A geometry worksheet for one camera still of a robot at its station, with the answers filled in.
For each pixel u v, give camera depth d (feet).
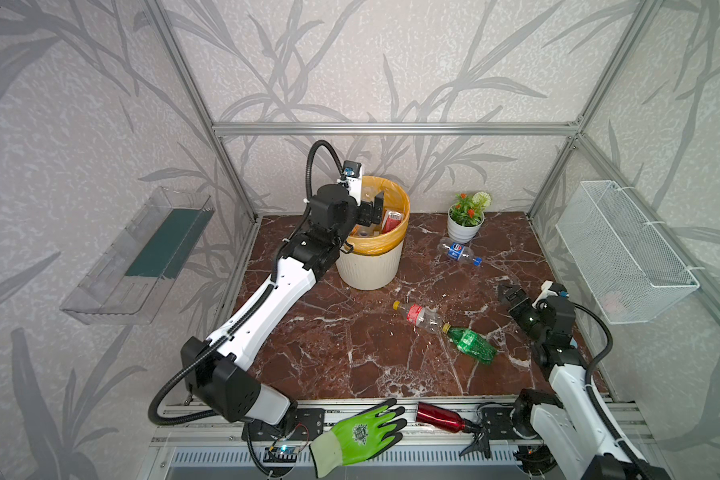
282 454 2.36
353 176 1.93
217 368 1.28
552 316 2.02
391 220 2.79
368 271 2.89
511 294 2.47
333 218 1.71
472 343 2.78
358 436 2.32
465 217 3.38
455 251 3.41
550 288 2.45
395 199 3.00
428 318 2.99
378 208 2.15
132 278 2.14
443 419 2.33
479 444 2.27
